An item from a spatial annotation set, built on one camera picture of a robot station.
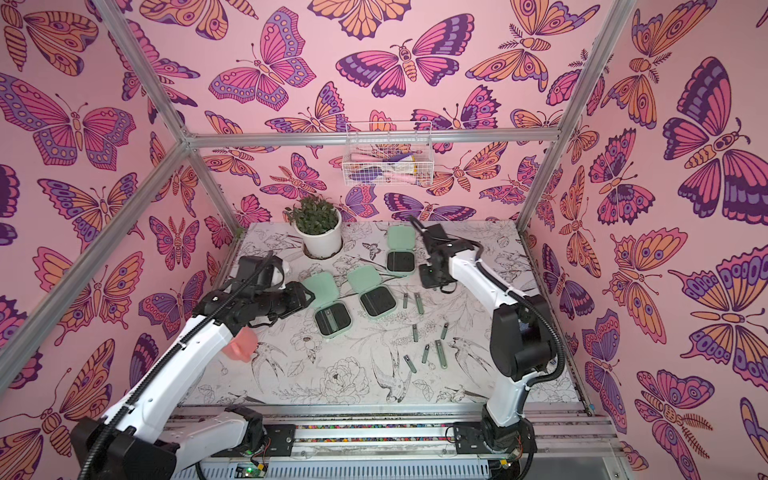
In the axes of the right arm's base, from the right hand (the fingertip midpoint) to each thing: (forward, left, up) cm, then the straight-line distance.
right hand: (434, 277), depth 91 cm
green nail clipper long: (-20, -2, -11) cm, 23 cm away
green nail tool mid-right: (-12, -4, -12) cm, 17 cm away
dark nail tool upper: (-1, +9, -12) cm, 15 cm away
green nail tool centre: (-13, +5, -12) cm, 18 cm away
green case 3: (-2, +19, -11) cm, 22 cm away
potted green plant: (+18, +38, +5) cm, 42 cm away
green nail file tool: (-20, +3, -11) cm, 23 cm away
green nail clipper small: (-23, +7, -11) cm, 26 cm away
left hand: (-13, +33, +9) cm, 36 cm away
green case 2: (-9, +32, -10) cm, 34 cm away
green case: (+18, +10, -11) cm, 23 cm away
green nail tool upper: (-3, +4, -10) cm, 11 cm away
